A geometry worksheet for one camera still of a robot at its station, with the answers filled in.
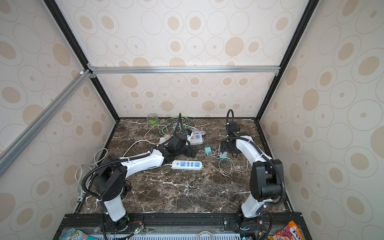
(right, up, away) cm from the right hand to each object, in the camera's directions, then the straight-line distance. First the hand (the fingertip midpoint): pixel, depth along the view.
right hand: (234, 148), depth 91 cm
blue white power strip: (-29, -10, +1) cm, 31 cm away
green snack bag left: (-80, -37, -23) cm, 91 cm away
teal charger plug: (-16, -2, +9) cm, 18 cm away
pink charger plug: (-43, +7, +9) cm, 45 cm away
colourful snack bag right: (+20, -36, -23) cm, 47 cm away
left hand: (-23, +2, -4) cm, 23 cm away
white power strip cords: (-86, -12, -11) cm, 87 cm away
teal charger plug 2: (-7, -6, +2) cm, 9 cm away
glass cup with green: (-56, +20, +21) cm, 63 cm away
